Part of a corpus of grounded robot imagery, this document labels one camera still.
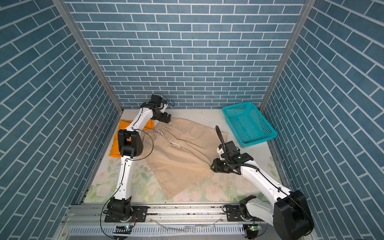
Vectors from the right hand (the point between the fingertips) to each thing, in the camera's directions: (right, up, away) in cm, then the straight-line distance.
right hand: (212, 165), depth 83 cm
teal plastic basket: (+31, +21, +29) cm, 48 cm away
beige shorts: (-19, +5, +11) cm, 22 cm away
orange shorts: (-62, +22, +22) cm, 69 cm away
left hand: (-34, +28, +26) cm, 51 cm away
